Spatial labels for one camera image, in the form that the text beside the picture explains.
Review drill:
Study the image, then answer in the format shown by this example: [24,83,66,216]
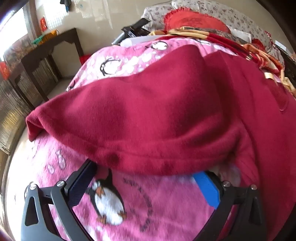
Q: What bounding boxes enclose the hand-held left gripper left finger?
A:
[20,159,97,241]

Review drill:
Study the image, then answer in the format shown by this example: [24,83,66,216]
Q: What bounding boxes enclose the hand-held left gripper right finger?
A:
[192,171,267,241]

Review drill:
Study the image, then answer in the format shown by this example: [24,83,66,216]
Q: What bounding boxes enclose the maroon fleece garment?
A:
[26,44,296,241]

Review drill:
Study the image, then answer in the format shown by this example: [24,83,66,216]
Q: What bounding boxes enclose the pink penguin print blanket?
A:
[7,37,238,241]

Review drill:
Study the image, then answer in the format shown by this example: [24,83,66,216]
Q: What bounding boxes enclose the red and gold patterned blanket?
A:
[148,26,296,98]

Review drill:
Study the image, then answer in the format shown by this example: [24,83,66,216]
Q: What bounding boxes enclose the dark carved wooden headboard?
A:
[275,40,296,86]

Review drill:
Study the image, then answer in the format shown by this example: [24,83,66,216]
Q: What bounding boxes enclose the dark wooden side table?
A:
[14,28,84,102]

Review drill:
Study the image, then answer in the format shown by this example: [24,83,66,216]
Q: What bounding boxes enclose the yellow and green items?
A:
[32,30,58,44]

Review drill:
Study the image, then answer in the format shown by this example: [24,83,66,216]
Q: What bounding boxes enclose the white paper sheet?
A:
[120,35,162,47]
[232,28,252,44]

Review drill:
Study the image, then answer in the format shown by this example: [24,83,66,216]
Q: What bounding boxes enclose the black tripod device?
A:
[121,19,151,39]

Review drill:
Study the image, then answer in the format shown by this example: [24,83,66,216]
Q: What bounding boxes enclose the red fringed cushion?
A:
[164,7,232,34]

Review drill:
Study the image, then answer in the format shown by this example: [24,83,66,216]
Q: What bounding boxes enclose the dark hanging item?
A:
[60,0,73,11]

